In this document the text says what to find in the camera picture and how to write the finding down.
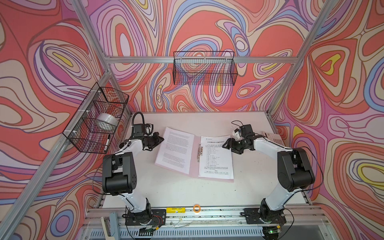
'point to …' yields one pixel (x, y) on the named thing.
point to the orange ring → (197, 205)
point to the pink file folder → (194, 163)
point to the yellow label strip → (175, 210)
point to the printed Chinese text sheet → (215, 161)
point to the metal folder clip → (200, 152)
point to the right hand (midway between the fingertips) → (227, 150)
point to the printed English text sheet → (176, 150)
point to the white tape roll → (106, 121)
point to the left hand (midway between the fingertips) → (165, 137)
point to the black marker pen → (107, 142)
